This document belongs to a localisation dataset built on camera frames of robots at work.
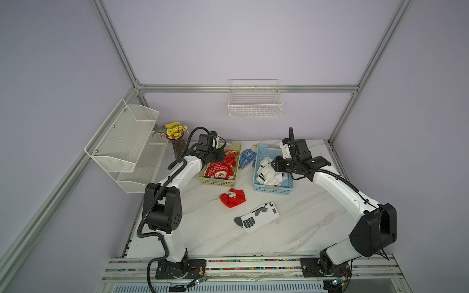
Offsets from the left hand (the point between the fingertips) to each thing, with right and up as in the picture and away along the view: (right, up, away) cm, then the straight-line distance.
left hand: (222, 155), depth 93 cm
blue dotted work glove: (+14, -1, +19) cm, 23 cm away
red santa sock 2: (+4, -3, +12) cm, 13 cm away
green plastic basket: (+6, +6, +19) cm, 21 cm away
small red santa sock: (+6, -22, 0) cm, 23 cm away
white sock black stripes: (+24, -10, +5) cm, 27 cm away
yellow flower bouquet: (-25, +13, -2) cm, 28 cm away
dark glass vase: (-25, +5, +9) cm, 27 cm away
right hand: (+26, -5, -8) cm, 28 cm away
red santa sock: (-1, -8, +4) cm, 9 cm away
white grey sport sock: (+18, -30, -6) cm, 36 cm away
